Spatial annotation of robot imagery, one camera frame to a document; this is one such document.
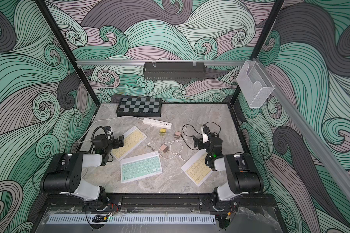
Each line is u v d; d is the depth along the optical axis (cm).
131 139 98
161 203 75
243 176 44
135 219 70
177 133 101
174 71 95
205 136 80
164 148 92
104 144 74
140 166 86
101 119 110
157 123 104
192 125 107
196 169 85
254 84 77
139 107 114
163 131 100
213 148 69
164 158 90
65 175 45
